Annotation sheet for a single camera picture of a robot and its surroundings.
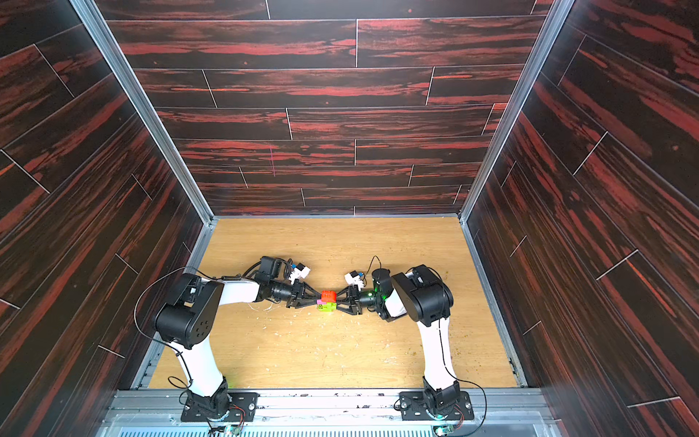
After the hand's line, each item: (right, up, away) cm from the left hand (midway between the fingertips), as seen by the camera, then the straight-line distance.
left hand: (320, 301), depth 88 cm
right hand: (+5, -1, +5) cm, 7 cm away
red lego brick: (+3, +2, -2) cm, 4 cm away
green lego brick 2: (+3, -2, +1) cm, 4 cm away
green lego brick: (+1, -3, +2) cm, 4 cm away
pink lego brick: (0, 0, -1) cm, 1 cm away
